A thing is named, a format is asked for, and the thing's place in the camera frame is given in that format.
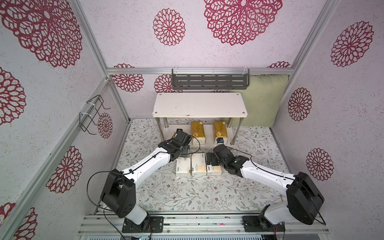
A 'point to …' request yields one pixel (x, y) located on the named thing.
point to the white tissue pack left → (183, 166)
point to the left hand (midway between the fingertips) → (179, 149)
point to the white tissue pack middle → (198, 164)
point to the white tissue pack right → (214, 170)
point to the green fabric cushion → (262, 99)
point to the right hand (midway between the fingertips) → (212, 154)
